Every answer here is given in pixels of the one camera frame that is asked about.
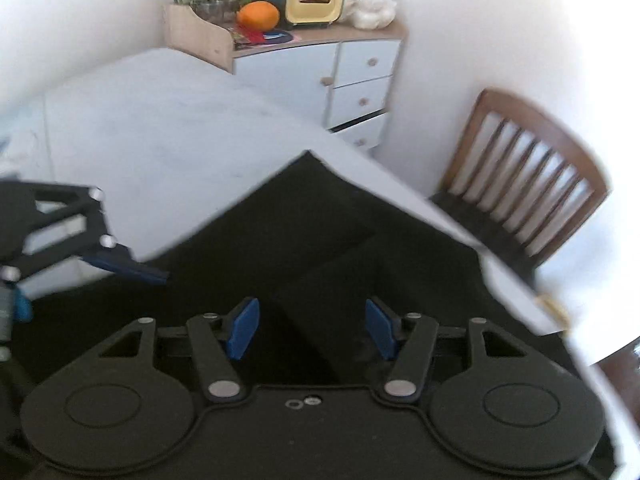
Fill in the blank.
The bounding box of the orange fruit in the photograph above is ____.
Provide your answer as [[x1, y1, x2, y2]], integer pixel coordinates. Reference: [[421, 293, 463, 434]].
[[236, 1, 280, 32]]

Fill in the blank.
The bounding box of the teal yellow tissue box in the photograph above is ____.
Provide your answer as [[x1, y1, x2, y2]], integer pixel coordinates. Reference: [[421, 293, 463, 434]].
[[252, 0, 347, 30]]

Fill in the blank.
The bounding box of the black sweatshirt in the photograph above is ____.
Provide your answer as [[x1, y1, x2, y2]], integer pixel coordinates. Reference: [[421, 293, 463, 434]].
[[0, 150, 583, 396]]

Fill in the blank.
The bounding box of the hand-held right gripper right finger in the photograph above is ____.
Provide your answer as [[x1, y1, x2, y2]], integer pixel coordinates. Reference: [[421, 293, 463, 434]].
[[365, 298, 530, 403]]

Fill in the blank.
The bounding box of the small white drawer cabinet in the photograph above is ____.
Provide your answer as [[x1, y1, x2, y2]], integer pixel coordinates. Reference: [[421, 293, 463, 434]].
[[164, 2, 408, 153]]

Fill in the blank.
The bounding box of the small metal plant pot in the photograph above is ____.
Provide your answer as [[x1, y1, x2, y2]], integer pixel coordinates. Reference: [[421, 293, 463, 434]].
[[191, 0, 242, 24]]

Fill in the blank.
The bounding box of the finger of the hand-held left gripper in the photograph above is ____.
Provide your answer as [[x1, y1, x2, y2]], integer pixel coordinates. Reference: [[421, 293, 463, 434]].
[[0, 180, 171, 287]]

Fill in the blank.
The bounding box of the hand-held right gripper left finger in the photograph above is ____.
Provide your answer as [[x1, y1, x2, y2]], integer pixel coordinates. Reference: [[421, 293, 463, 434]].
[[97, 297, 261, 403]]

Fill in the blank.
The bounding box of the red blue mat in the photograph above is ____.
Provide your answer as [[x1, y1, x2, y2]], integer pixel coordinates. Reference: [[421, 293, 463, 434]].
[[231, 26, 293, 47]]

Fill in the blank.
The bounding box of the white plastic bag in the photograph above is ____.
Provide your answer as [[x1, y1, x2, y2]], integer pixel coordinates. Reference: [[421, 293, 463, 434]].
[[345, 0, 398, 29]]

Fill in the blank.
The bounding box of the brown wooden chair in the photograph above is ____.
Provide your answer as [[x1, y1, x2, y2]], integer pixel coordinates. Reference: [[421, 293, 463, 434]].
[[430, 87, 611, 286]]

